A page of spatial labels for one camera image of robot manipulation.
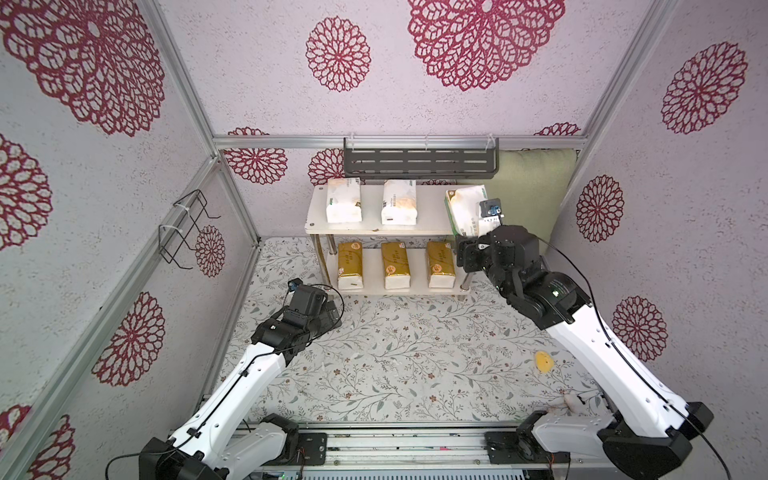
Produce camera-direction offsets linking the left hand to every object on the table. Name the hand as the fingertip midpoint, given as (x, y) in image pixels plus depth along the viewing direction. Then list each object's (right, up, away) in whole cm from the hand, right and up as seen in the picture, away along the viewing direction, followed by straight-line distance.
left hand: (320, 318), depth 80 cm
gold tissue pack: (+6, +14, +15) cm, 21 cm away
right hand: (+37, +22, -15) cm, 45 cm away
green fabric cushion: (+64, +40, +15) cm, 77 cm away
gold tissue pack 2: (+21, +14, +14) cm, 29 cm away
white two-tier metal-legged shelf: (+30, +26, -3) cm, 40 cm away
